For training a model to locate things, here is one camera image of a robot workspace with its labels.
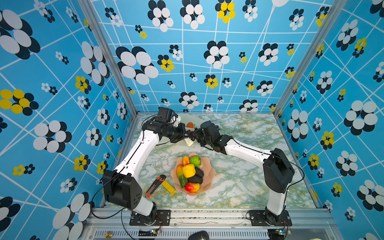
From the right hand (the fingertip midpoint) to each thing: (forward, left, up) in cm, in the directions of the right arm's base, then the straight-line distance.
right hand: (192, 131), depth 87 cm
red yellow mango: (-28, -1, -11) cm, 30 cm away
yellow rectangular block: (-28, +12, -17) cm, 35 cm away
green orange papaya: (-24, +5, -12) cm, 27 cm away
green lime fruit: (-14, -2, -9) cm, 17 cm away
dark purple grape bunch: (-2, +1, 0) cm, 2 cm away
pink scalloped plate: (-20, -10, -15) cm, 27 cm away
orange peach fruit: (-13, +4, -10) cm, 17 cm away
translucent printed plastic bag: (-11, +1, +6) cm, 13 cm away
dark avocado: (-20, -4, -13) cm, 24 cm away
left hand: (-7, 0, +6) cm, 9 cm away
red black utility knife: (-25, +20, -17) cm, 36 cm away
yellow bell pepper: (-21, +1, -7) cm, 22 cm away
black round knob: (-48, -5, -16) cm, 51 cm away
